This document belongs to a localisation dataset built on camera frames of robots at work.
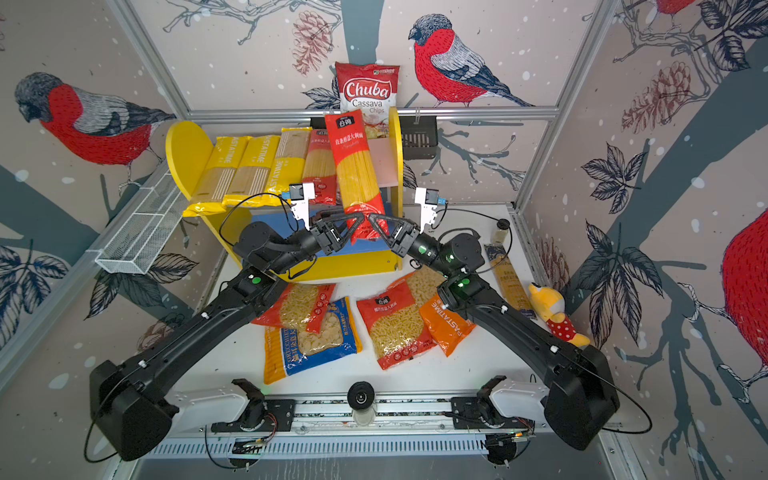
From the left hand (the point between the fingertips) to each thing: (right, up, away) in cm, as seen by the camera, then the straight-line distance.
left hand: (363, 212), depth 58 cm
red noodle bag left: (-23, -26, +30) cm, 46 cm away
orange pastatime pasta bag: (+22, -32, +28) cm, 48 cm away
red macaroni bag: (+6, -30, +28) cm, 41 cm away
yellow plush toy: (+51, -25, +26) cm, 63 cm away
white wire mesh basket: (-57, -1, +19) cm, 61 cm away
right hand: (+1, -1, +1) cm, 2 cm away
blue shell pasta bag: (-22, -37, +23) cm, 48 cm away
